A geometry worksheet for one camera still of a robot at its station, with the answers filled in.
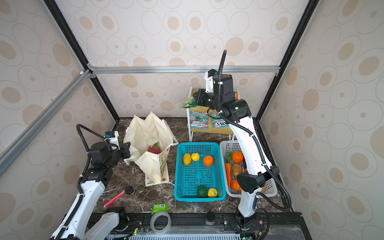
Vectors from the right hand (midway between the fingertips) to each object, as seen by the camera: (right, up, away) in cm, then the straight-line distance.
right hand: (192, 94), depth 65 cm
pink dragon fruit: (-24, -27, +30) cm, 47 cm away
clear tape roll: (-19, -58, +8) cm, 62 cm away
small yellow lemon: (+1, -32, +28) cm, 42 cm away
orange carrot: (+21, -40, +23) cm, 51 cm away
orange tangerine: (+9, -34, +26) cm, 44 cm away
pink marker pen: (-44, -54, +15) cm, 71 cm away
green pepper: (+23, -32, +32) cm, 51 cm away
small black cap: (-32, -46, +10) cm, 56 cm away
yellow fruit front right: (+10, -48, +13) cm, 51 cm away
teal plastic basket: (+4, -41, +26) cm, 49 cm away
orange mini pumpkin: (+23, -45, +15) cm, 53 cm away
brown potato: (+26, -39, +23) cm, 52 cm away
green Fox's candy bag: (+16, -11, +28) cm, 34 cm away
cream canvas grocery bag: (-33, -17, +30) cm, 48 cm away
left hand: (-31, -21, +12) cm, 40 cm away
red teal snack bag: (+3, -9, +29) cm, 31 cm away
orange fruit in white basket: (+27, -32, +27) cm, 50 cm away
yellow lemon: (-4, -33, +27) cm, 43 cm away
